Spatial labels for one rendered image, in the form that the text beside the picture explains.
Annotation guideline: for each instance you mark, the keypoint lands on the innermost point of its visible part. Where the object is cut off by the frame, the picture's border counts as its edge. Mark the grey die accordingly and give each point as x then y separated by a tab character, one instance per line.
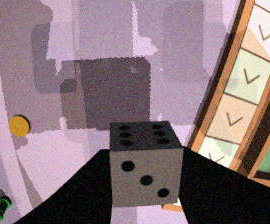
146	158

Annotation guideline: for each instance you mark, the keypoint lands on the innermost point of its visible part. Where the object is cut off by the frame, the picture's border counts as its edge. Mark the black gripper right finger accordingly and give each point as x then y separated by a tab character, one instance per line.
212	194

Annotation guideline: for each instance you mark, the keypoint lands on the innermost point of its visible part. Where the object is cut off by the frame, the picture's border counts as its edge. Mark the yellow flat disc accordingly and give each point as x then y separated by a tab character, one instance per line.
19	125

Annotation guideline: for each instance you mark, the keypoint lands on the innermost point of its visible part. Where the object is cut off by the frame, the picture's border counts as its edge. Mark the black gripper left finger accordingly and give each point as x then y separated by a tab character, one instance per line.
84	199

